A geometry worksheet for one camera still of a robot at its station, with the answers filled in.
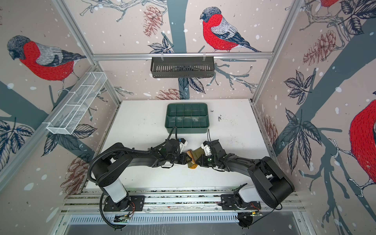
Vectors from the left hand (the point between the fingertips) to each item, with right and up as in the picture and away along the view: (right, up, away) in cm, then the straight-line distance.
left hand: (191, 161), depth 85 cm
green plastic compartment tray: (-3, +25, +28) cm, 38 cm away
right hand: (+2, -2, +1) cm, 3 cm away
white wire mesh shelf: (-63, +34, -7) cm, 72 cm away
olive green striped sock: (+2, +2, +4) cm, 5 cm away
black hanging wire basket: (-7, +63, +22) cm, 67 cm away
